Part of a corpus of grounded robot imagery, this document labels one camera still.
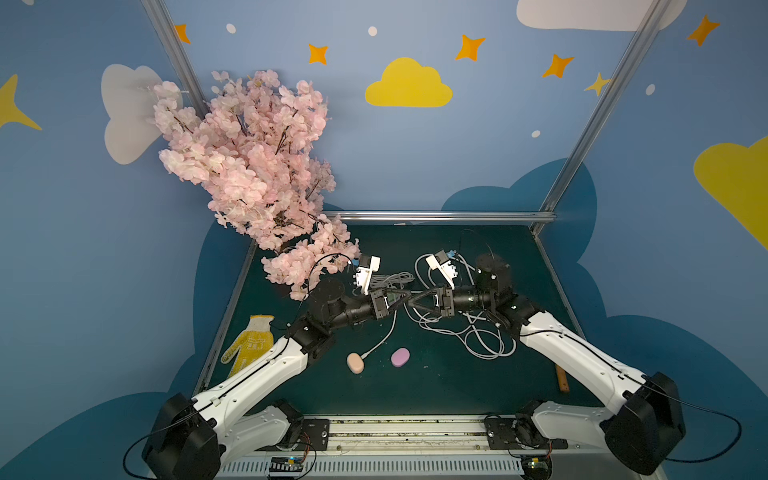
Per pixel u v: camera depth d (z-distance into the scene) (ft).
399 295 2.14
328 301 1.77
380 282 3.12
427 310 2.16
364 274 2.13
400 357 2.83
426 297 2.16
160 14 2.26
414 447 2.40
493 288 1.92
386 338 2.90
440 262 2.13
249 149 2.12
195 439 1.25
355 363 2.80
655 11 2.27
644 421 1.30
